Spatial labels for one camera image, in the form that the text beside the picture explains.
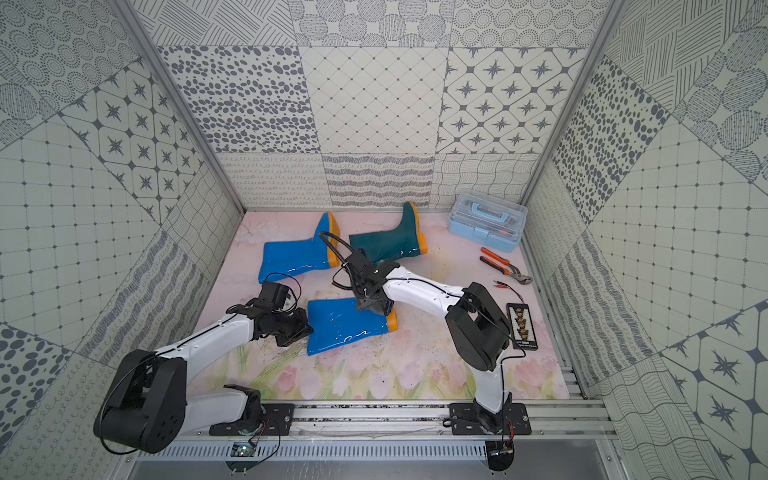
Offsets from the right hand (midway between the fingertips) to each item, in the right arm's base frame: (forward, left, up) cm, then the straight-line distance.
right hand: (376, 291), depth 89 cm
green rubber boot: (+24, -9, -3) cm, 26 cm away
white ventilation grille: (-39, +13, -8) cm, 42 cm away
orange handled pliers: (+14, -46, -8) cm, 49 cm away
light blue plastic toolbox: (+26, -39, +4) cm, 47 cm away
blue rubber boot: (-7, +13, -7) cm, 16 cm away
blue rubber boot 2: (+18, +34, -7) cm, 40 cm away
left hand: (-11, +16, -4) cm, 20 cm away
